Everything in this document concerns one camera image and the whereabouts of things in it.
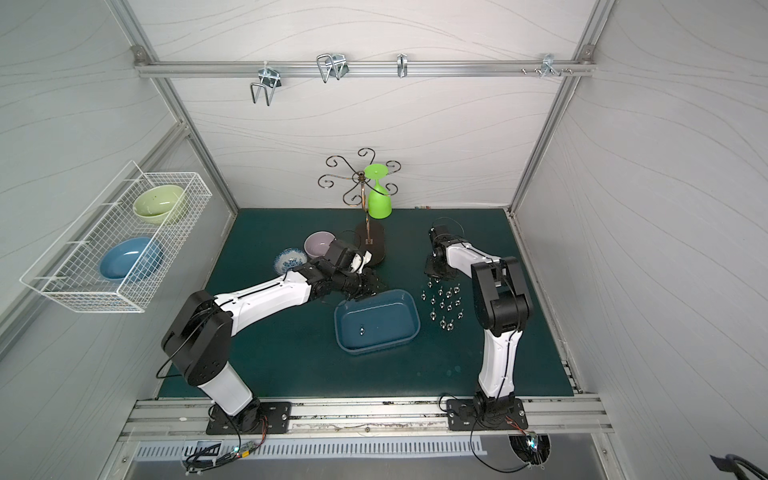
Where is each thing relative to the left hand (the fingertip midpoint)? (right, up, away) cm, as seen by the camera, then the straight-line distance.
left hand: (388, 291), depth 82 cm
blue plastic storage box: (-5, -12, +9) cm, 16 cm away
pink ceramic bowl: (-26, +12, +22) cm, 36 cm away
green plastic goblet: (-3, +26, +11) cm, 28 cm away
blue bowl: (-58, +10, -16) cm, 61 cm away
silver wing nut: (+17, -7, +11) cm, 21 cm away
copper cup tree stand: (-7, +15, +25) cm, 30 cm away
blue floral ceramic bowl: (-35, +8, +19) cm, 41 cm away
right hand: (+17, +4, +20) cm, 26 cm away
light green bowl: (-59, +23, -8) cm, 64 cm away
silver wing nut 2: (-8, -13, +6) cm, 16 cm away
